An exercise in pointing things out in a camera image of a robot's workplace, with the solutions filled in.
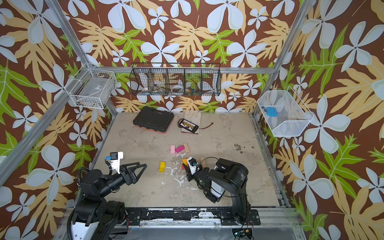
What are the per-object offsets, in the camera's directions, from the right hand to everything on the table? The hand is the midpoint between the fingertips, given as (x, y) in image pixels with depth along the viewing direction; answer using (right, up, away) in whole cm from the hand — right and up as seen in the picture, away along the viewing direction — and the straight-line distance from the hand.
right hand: (184, 163), depth 87 cm
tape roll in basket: (-5, +49, +12) cm, 50 cm away
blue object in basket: (+51, +30, -1) cm, 59 cm away
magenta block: (-4, +7, +12) cm, 14 cm away
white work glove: (+7, +29, +29) cm, 42 cm away
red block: (-1, -3, +3) cm, 5 cm away
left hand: (-18, +4, -20) cm, 28 cm away
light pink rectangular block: (-9, +7, +11) cm, 16 cm away
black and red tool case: (-23, +27, +22) cm, 42 cm away
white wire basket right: (+58, +27, -9) cm, 65 cm away
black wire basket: (-6, +53, +11) cm, 55 cm away
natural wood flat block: (+2, +6, +11) cm, 13 cm away
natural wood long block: (+10, +3, -3) cm, 11 cm away
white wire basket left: (-55, +44, -1) cm, 70 cm away
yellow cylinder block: (0, +1, -1) cm, 2 cm away
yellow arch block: (-14, -2, +4) cm, 15 cm away
